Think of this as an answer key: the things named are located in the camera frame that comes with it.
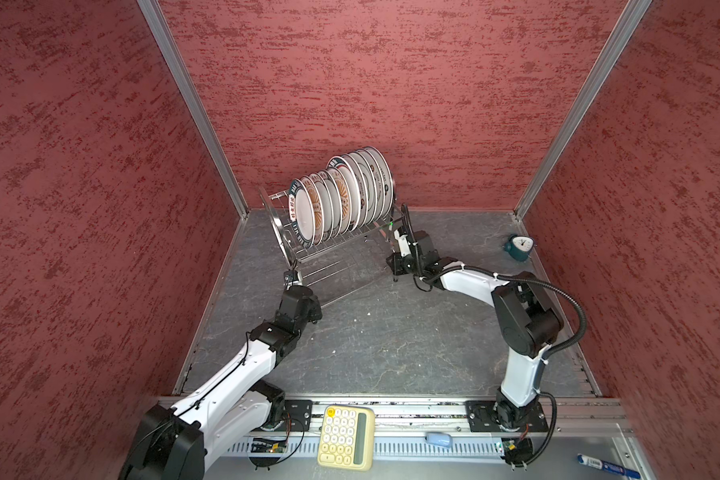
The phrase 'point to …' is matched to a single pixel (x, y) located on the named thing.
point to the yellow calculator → (346, 438)
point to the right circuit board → (510, 445)
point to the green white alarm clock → (520, 247)
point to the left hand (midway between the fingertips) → (311, 303)
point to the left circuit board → (268, 448)
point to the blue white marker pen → (607, 466)
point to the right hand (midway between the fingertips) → (389, 264)
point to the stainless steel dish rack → (321, 264)
